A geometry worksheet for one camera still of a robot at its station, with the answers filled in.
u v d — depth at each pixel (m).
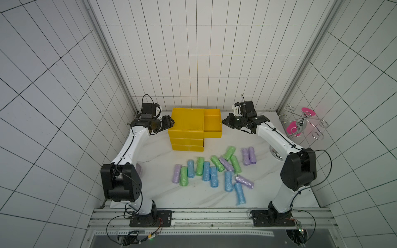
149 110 0.65
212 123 0.91
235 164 0.90
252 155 0.93
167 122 0.76
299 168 0.46
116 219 0.66
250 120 0.66
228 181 0.83
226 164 0.90
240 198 0.77
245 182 0.83
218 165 0.89
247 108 0.68
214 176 0.84
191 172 0.85
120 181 0.43
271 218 0.66
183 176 0.84
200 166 0.88
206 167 0.88
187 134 0.84
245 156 0.94
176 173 0.86
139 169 0.84
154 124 0.60
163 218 0.72
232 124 0.77
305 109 0.88
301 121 0.77
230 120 0.77
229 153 0.95
